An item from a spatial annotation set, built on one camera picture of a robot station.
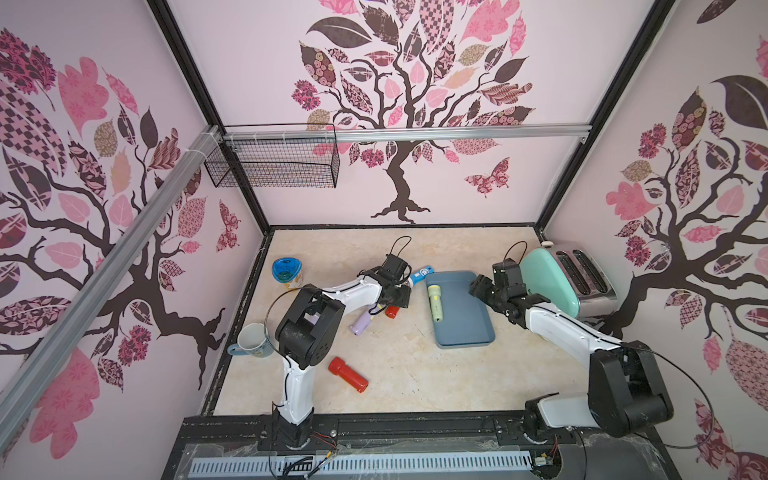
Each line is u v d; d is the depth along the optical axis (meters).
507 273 0.68
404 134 0.92
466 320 0.98
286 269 0.95
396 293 0.87
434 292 0.97
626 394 0.42
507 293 0.68
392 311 0.92
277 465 0.70
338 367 0.81
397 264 0.78
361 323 0.91
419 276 1.01
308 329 0.52
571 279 0.82
